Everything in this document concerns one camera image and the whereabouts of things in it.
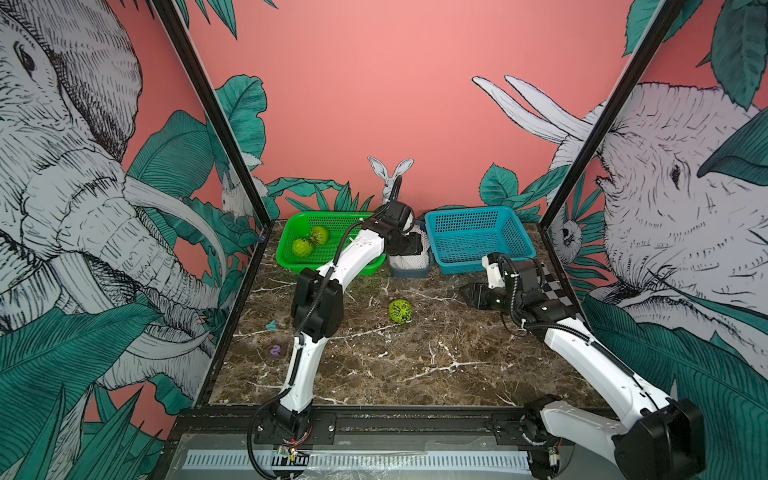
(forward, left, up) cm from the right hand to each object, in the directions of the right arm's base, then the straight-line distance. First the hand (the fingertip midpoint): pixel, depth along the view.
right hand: (465, 284), depth 81 cm
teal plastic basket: (+32, -6, -17) cm, 37 cm away
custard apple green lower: (+22, +53, -11) cm, 58 cm away
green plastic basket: (+30, +56, -8) cm, 65 cm away
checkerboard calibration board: (+9, -33, -16) cm, 38 cm away
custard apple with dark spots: (-1, +18, -13) cm, 22 cm away
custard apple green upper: (+28, +48, -11) cm, 57 cm away
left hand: (+17, +12, -2) cm, 21 cm away
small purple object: (-13, +55, -16) cm, 59 cm away
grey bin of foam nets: (+15, +13, -12) cm, 24 cm away
